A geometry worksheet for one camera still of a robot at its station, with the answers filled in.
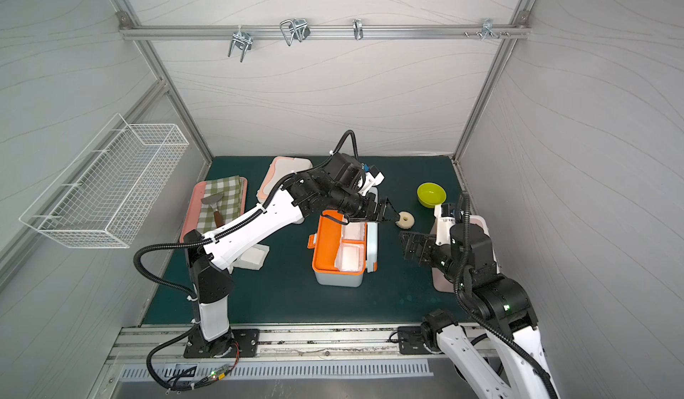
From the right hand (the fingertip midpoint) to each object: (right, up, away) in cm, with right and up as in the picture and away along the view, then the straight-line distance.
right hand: (418, 234), depth 65 cm
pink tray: (-79, +5, +39) cm, 88 cm away
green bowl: (+15, +8, +40) cm, 44 cm away
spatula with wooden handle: (-71, +5, +38) cm, 81 cm away
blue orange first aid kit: (-21, -18, +17) cm, 32 cm away
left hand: (-7, +3, 0) cm, 7 cm away
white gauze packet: (-17, -10, +15) cm, 25 cm away
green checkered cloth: (-65, +4, +39) cm, 76 cm away
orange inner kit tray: (-23, -4, +16) cm, 29 cm away
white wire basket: (-81, +9, +2) cm, 82 cm away
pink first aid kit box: (+11, -18, +15) cm, 26 cm away
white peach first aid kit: (-44, +18, +33) cm, 57 cm away
